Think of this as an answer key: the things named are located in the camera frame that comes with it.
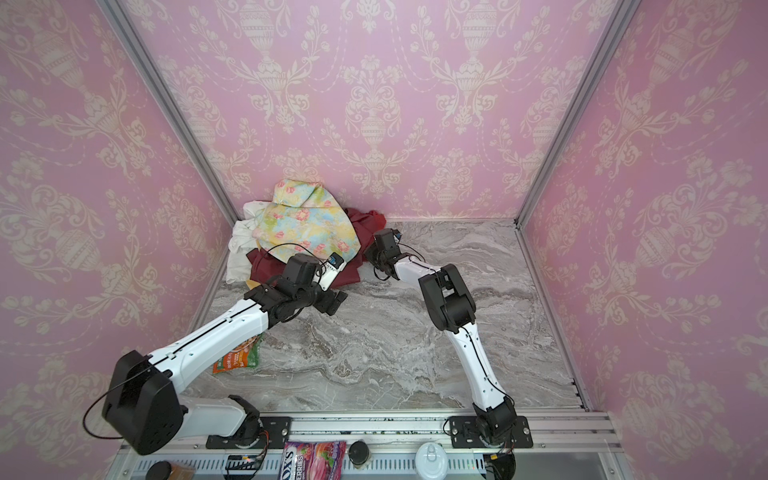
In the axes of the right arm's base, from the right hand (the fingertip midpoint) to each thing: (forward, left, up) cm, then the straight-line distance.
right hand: (365, 249), depth 109 cm
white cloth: (0, +42, +7) cm, 42 cm away
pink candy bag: (-63, +11, 0) cm, 64 cm away
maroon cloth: (-11, +32, +5) cm, 34 cm away
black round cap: (-65, -33, -6) cm, 73 cm away
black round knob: (-63, -1, +7) cm, 63 cm away
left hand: (-24, +7, +12) cm, 28 cm away
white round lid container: (-64, -16, +1) cm, 66 cm away
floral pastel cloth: (+5, +20, +12) cm, 24 cm away
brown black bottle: (-64, +40, +7) cm, 76 cm away
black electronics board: (-62, +30, -6) cm, 69 cm away
